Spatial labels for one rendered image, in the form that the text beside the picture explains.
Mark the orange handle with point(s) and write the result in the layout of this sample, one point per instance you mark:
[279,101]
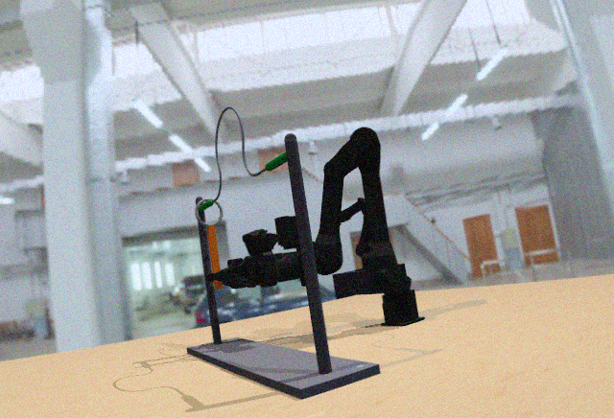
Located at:
[211,233]

